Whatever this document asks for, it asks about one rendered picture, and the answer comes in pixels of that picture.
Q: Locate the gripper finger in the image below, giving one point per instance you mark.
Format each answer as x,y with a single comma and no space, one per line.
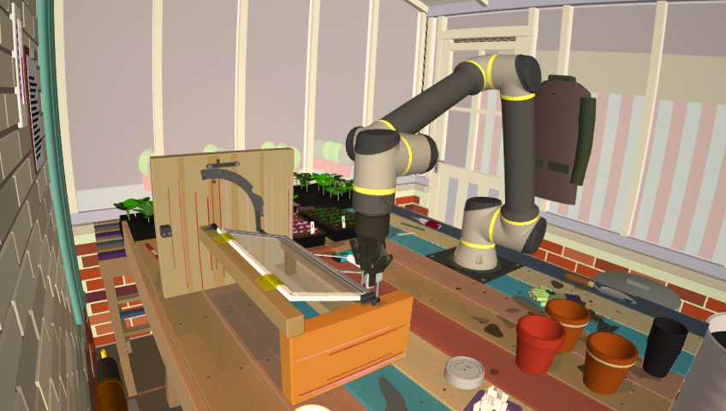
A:
366,277
383,269

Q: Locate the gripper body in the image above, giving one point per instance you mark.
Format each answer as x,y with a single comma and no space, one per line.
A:
371,227

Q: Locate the grey catch with black knob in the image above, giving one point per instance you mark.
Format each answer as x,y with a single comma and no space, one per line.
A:
375,299

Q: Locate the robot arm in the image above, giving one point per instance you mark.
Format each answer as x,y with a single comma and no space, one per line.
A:
431,105

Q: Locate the white glazed sash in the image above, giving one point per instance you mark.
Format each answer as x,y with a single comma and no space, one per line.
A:
317,296

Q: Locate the black curved stay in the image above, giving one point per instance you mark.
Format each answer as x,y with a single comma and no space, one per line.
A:
249,190

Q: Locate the wooden vent back board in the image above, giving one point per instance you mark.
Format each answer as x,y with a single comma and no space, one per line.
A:
181,227

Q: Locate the black tray of red seedlings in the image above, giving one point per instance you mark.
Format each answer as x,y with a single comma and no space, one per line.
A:
329,222

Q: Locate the black tray of green plants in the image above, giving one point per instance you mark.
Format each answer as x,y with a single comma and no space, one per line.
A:
326,187
138,215

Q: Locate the black tray of pink seedlings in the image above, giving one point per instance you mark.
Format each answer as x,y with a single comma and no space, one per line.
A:
306,229

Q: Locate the yellow hinge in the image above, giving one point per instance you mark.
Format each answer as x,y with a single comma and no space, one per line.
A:
224,238
270,282

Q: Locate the cream glazed door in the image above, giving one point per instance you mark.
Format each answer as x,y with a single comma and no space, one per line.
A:
459,164

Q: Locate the black mounting plate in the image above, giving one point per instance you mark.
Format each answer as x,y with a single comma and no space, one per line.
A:
513,266

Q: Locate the round white gauge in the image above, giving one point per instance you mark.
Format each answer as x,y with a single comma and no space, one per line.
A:
464,372

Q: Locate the green gardening gloves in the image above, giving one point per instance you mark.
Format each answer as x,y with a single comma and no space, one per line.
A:
541,294

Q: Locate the purple tray of white labels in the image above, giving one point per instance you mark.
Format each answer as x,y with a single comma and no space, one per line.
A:
493,400

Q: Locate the red flower pot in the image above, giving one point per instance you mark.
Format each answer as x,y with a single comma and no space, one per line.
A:
539,346

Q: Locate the orange flower pot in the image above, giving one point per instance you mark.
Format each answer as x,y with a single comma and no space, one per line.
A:
609,366
569,320

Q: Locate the small black block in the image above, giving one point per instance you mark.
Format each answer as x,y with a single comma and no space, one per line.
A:
166,231

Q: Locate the brown hanging coat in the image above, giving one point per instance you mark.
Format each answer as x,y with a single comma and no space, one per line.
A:
558,142

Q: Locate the cream-framed greenhouse window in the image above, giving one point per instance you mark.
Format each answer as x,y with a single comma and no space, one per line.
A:
193,85
652,142

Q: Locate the amber bottle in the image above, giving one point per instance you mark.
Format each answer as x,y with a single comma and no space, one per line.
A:
110,383

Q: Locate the black stacked pots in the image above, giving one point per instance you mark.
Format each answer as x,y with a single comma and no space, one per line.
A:
665,346

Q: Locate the grey metal bucket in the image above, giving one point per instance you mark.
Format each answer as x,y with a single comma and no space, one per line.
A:
706,369

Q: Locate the red-framed lined poster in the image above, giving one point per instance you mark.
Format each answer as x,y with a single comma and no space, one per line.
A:
37,113

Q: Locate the white poster with pink print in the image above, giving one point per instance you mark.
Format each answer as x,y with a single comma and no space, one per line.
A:
20,68

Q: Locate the wooden hinge rail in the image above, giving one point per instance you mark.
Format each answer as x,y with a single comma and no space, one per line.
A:
255,295

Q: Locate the teal wall pipe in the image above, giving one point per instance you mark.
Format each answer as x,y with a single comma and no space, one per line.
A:
57,142

